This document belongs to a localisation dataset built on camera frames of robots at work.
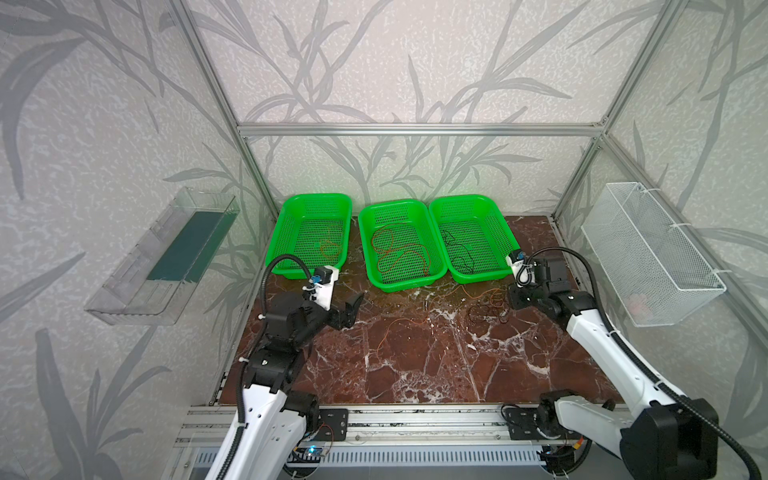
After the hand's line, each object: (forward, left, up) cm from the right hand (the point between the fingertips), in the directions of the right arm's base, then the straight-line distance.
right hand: (511, 277), depth 85 cm
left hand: (-7, +43, +10) cm, 45 cm away
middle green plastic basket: (+29, +25, -11) cm, 40 cm away
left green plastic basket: (+31, +66, -13) cm, 74 cm away
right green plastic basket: (+26, +4, -13) cm, 29 cm away
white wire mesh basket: (-11, -24, +19) cm, 32 cm away
